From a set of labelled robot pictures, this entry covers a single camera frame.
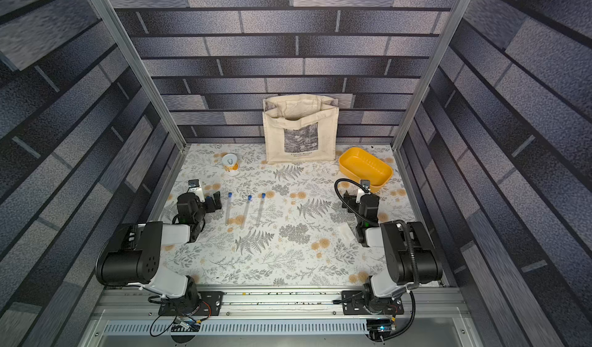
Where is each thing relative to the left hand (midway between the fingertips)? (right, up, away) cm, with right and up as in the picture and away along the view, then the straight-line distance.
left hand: (208, 191), depth 94 cm
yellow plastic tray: (+70, +11, +18) cm, 73 cm away
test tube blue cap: (+8, -7, +3) cm, 11 cm away
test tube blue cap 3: (+22, -8, +3) cm, 24 cm away
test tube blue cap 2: (+17, -4, +5) cm, 18 cm away
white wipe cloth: (+57, -16, -5) cm, 59 cm away
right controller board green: (+64, -40, -24) cm, 79 cm away
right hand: (+64, 0, 0) cm, 64 cm away
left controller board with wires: (+3, -40, -23) cm, 46 cm away
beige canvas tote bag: (+39, +27, 0) cm, 47 cm away
